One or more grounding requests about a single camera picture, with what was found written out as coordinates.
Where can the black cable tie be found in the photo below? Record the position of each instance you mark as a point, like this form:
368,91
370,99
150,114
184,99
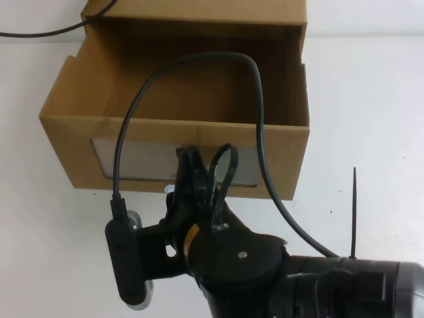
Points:
354,216

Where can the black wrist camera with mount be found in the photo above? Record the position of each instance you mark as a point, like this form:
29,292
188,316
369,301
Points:
140,254

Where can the white drawer handle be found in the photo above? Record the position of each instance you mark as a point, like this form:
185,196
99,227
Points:
169,189

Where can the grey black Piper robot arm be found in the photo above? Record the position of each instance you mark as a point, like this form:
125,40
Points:
345,287

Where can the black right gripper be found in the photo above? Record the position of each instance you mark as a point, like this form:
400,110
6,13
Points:
239,272

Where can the cardboard shoebox drawer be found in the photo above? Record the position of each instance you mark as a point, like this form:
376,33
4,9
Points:
202,104

